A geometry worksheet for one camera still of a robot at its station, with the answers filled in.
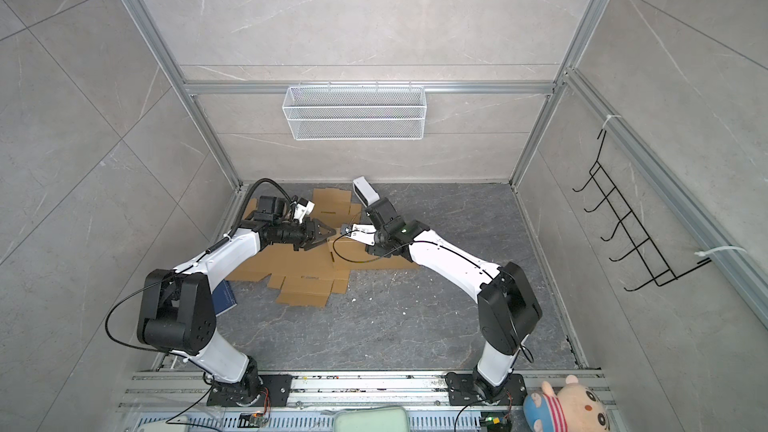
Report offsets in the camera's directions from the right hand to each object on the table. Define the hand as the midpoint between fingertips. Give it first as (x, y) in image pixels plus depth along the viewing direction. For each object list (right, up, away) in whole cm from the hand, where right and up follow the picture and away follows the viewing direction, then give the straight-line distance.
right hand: (376, 228), depth 87 cm
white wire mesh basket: (-8, +39, +13) cm, 42 cm away
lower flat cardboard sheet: (-28, +6, -19) cm, 35 cm away
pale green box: (+2, -43, -20) cm, 47 cm away
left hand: (-13, -1, -1) cm, 13 cm away
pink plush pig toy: (+45, -39, -22) cm, 63 cm away
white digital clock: (-5, +11, +20) cm, 24 cm away
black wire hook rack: (+60, -4, -24) cm, 64 cm away
